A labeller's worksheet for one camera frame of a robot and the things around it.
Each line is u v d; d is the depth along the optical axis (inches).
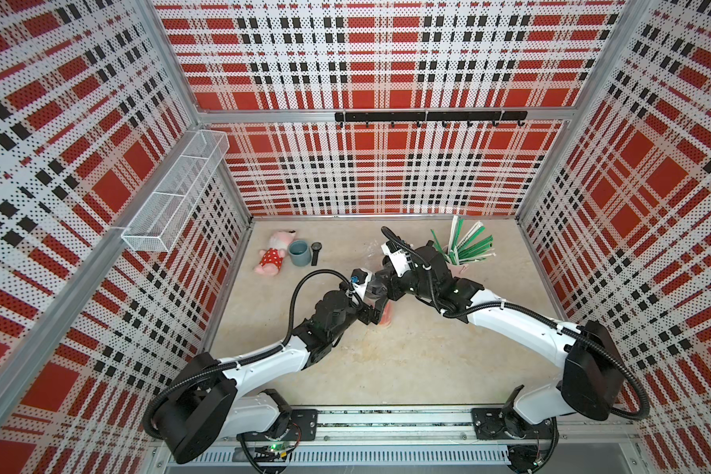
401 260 26.7
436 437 28.9
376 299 28.7
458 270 36.7
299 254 40.6
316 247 43.6
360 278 26.7
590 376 16.5
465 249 37.6
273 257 39.9
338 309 24.0
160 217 27.7
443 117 35.7
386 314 30.2
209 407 16.1
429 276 23.2
